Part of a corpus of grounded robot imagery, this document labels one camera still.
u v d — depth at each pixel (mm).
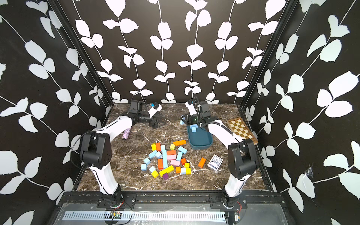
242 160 471
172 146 932
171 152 922
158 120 799
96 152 504
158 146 933
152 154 904
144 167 842
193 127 1020
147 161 866
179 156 904
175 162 867
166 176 818
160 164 860
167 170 838
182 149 932
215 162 870
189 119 781
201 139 987
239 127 1041
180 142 976
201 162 878
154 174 819
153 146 930
